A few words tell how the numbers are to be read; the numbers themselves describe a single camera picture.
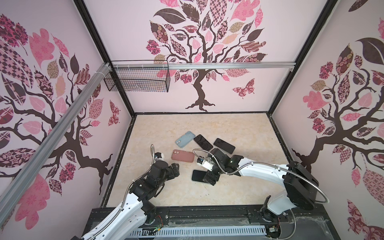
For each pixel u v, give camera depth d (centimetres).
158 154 71
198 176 88
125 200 50
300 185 43
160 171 58
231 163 62
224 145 101
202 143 100
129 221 57
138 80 122
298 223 72
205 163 74
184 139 104
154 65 91
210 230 64
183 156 97
